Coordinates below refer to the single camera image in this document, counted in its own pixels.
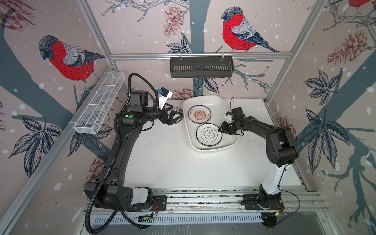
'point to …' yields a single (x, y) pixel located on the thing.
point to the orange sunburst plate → (199, 114)
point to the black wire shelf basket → (201, 67)
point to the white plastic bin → (218, 105)
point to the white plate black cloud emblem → (208, 135)
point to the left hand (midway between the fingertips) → (175, 110)
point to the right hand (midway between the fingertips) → (220, 131)
